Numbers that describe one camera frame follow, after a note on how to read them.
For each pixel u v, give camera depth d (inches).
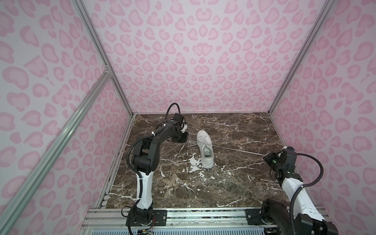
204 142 35.9
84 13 27.8
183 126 34.8
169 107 32.9
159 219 28.7
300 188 20.1
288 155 24.7
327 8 27.3
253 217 28.5
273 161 28.7
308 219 16.1
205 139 38.1
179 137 33.8
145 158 21.8
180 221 28.9
